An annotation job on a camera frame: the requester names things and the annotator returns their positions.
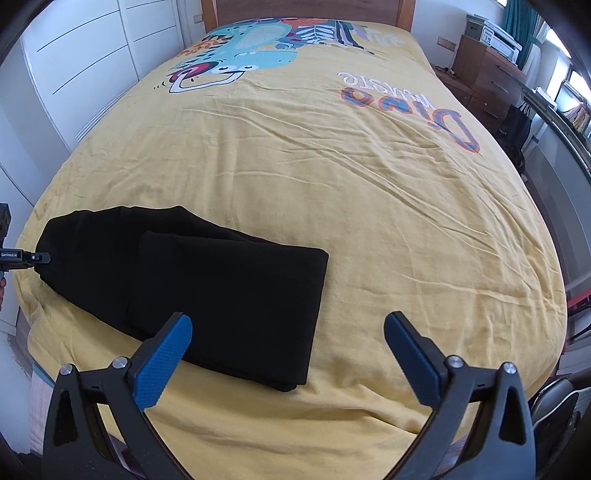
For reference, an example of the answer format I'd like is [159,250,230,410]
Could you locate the red pole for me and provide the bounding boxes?
[566,286,591,317]

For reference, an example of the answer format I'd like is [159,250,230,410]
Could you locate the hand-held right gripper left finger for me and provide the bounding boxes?
[44,312,195,480]

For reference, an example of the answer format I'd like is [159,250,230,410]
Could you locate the black bag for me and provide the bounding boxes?
[496,104,535,152]

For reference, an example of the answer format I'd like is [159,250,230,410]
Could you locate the white printer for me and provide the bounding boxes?
[464,15,525,62]

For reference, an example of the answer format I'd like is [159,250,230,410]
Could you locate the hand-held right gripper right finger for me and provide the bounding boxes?
[384,312,539,480]

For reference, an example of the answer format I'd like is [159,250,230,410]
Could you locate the teal curtain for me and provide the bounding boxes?
[503,0,544,57]

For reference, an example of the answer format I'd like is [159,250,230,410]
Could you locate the white wardrobe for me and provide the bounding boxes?
[0,0,207,206]

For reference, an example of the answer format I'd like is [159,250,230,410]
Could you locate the black padded case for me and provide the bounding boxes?
[526,376,588,480]

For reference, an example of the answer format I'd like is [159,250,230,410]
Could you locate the yellow printed bed sheet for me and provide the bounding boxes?
[11,17,568,480]

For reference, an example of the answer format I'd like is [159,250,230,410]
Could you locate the black pants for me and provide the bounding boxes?
[36,206,330,393]

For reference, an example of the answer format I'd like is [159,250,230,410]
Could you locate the wooden headboard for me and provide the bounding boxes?
[202,0,416,34]

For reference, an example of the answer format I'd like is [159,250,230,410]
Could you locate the wooden dresser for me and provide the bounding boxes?
[450,34,529,136]

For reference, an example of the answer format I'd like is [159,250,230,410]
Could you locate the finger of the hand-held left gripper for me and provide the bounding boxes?
[19,250,53,268]

